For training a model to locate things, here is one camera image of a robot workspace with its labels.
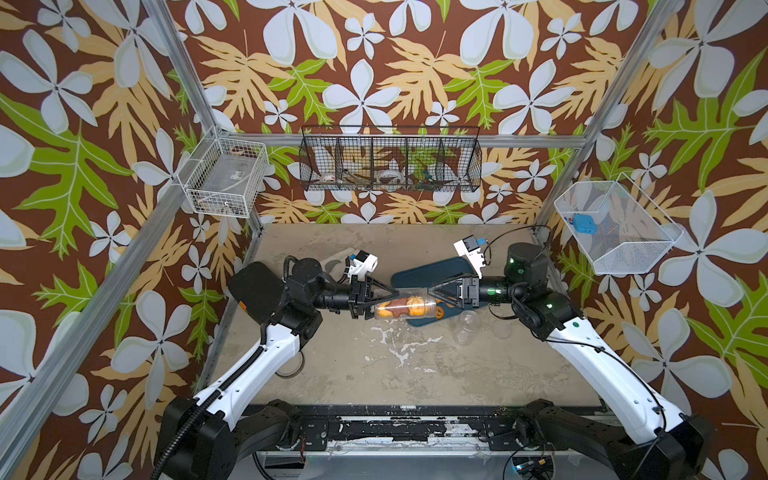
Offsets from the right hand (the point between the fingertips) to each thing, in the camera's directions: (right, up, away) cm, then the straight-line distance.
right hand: (432, 290), depth 63 cm
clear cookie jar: (+14, -12, +23) cm, 29 cm away
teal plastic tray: (+9, +1, +48) cm, 49 cm away
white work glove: (-21, +6, +3) cm, 22 cm away
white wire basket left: (-58, +31, +23) cm, 70 cm away
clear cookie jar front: (-4, -2, -2) cm, 5 cm away
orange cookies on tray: (+8, -11, +32) cm, 35 cm away
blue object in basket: (+49, +17, +23) cm, 56 cm away
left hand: (-8, -2, -2) cm, 9 cm away
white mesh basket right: (+55, +15, +18) cm, 60 cm away
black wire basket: (-8, +40, +35) cm, 54 cm away
